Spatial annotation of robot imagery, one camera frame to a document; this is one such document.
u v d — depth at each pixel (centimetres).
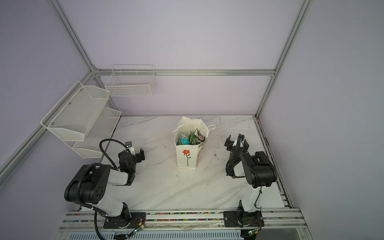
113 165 69
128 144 81
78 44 80
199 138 86
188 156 80
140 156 86
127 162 72
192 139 86
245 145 87
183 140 80
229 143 86
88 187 45
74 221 75
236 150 70
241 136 81
